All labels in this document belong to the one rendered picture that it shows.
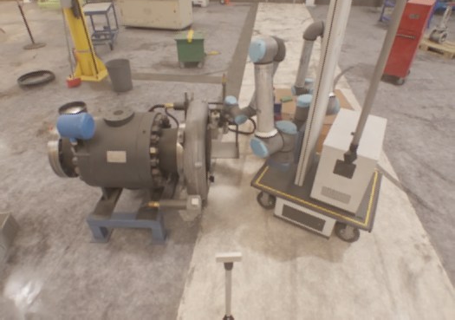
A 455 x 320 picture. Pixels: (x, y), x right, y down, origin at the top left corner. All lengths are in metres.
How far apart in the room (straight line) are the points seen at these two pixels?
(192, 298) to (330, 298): 0.92
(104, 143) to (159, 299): 1.10
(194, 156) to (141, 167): 0.40
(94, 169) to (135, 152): 0.33
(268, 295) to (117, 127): 1.52
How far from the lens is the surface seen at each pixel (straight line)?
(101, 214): 2.30
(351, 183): 2.01
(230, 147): 3.13
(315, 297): 2.14
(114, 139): 1.99
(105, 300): 2.21
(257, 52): 1.61
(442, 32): 8.07
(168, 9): 7.85
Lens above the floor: 1.88
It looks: 37 degrees down
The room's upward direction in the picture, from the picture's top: straight up
